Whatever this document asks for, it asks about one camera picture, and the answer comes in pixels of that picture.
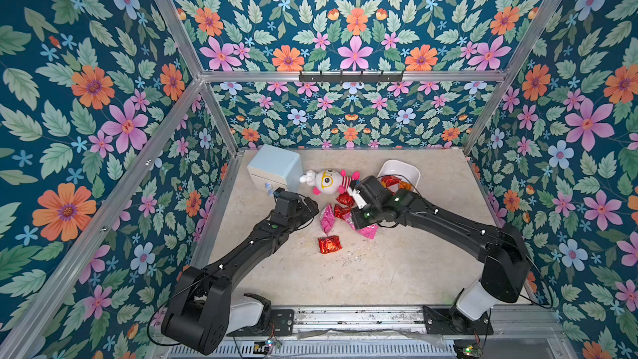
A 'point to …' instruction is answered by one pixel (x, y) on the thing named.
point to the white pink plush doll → (330, 181)
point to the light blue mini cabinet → (280, 168)
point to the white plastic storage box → (392, 172)
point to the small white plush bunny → (308, 178)
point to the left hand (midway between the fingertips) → (313, 207)
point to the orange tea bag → (405, 185)
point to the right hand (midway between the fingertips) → (351, 218)
